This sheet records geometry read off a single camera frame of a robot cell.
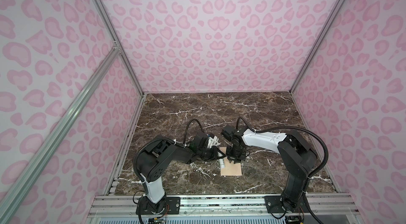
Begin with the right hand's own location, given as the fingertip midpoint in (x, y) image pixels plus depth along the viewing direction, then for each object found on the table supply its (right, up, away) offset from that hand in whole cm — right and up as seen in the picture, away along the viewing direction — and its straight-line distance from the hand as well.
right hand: (229, 162), depth 86 cm
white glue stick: (-4, +1, -2) cm, 5 cm away
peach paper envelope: (+1, -3, -2) cm, 4 cm away
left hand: (-2, +4, 0) cm, 5 cm away
